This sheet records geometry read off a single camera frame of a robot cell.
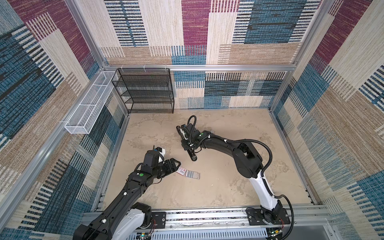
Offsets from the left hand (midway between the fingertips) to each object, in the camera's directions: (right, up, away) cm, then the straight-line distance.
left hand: (177, 163), depth 81 cm
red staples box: (+2, -6, +8) cm, 11 cm away
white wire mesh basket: (-57, +26, +13) cm, 64 cm away
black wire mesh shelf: (-26, +46, +30) cm, 61 cm away
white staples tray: (+8, -8, +8) cm, 14 cm away
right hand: (+4, +8, +16) cm, 18 cm away
